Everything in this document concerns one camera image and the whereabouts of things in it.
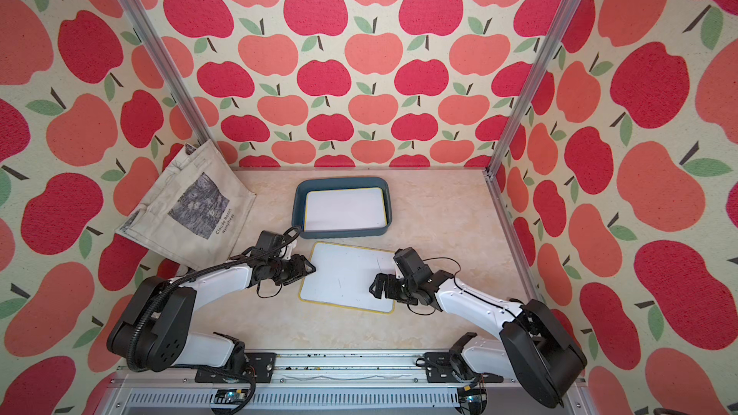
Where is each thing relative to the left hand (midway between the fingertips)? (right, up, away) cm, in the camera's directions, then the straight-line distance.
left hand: (314, 277), depth 88 cm
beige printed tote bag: (-38, +21, 0) cm, 43 cm away
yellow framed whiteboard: (+9, 0, +2) cm, 10 cm away
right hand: (+21, -6, -3) cm, 22 cm away
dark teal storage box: (-6, +30, +21) cm, 38 cm away
